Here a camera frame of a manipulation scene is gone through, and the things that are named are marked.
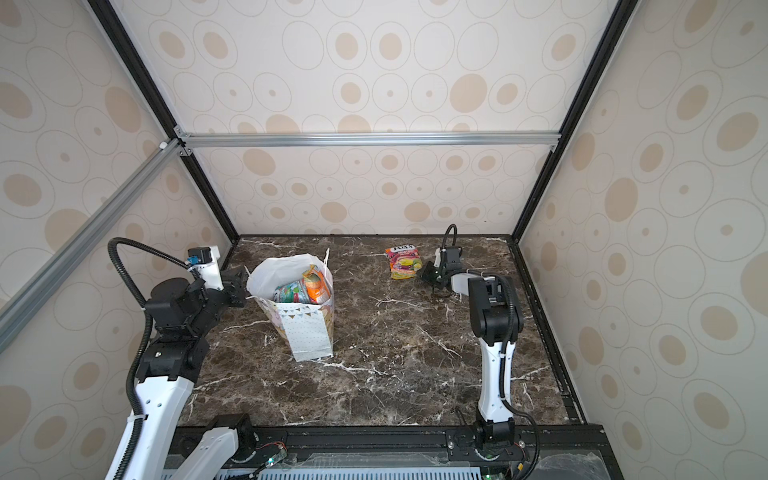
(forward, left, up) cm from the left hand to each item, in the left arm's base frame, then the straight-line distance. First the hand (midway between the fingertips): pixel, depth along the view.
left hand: (248, 263), depth 68 cm
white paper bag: (-8, -11, -18) cm, 23 cm away
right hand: (+23, -43, -33) cm, 59 cm away
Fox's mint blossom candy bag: (+2, -5, -16) cm, 17 cm away
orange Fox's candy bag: (0, -14, -10) cm, 17 cm away
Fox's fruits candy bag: (+26, -37, -32) cm, 56 cm away
